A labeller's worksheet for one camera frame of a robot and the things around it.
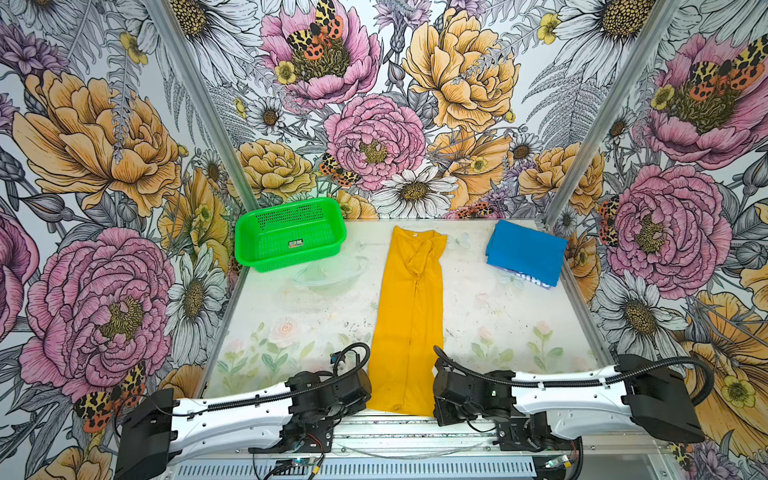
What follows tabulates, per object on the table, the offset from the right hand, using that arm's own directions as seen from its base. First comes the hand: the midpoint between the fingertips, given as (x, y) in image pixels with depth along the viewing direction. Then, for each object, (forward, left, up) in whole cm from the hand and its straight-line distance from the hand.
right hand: (440, 428), depth 75 cm
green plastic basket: (+68, +55, 0) cm, 87 cm away
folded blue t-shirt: (+53, -39, +2) cm, 65 cm away
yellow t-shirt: (+28, +6, 0) cm, 29 cm away
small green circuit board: (-6, +33, 0) cm, 33 cm away
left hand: (+5, +21, 0) cm, 21 cm away
